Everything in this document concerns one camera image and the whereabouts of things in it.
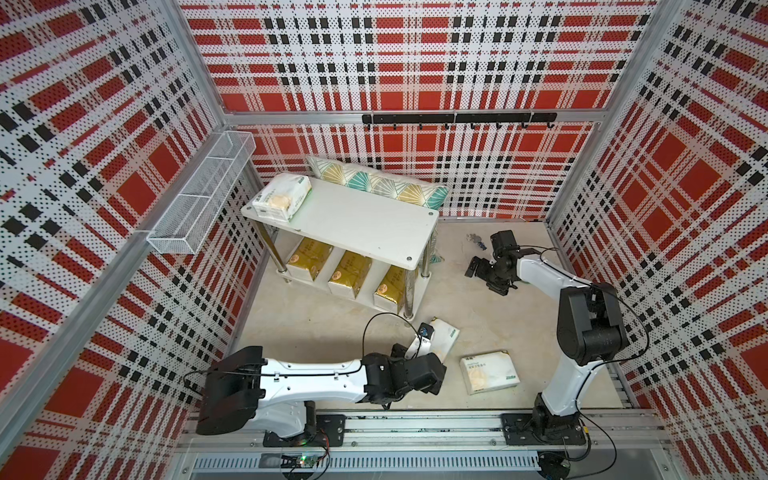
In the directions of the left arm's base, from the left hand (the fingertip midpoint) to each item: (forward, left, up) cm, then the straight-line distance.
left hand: (429, 360), depth 77 cm
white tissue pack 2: (-2, -16, -4) cm, 17 cm away
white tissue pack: (+7, -5, -2) cm, 8 cm away
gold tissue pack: (+30, +37, +5) cm, 47 cm away
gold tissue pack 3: (+18, +10, +6) cm, 22 cm away
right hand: (+27, -19, -2) cm, 33 cm away
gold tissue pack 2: (+24, +23, +5) cm, 34 cm away
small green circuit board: (-21, +31, -6) cm, 39 cm away
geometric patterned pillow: (+39, +12, +28) cm, 49 cm away
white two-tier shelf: (+19, +18, +26) cm, 37 cm away
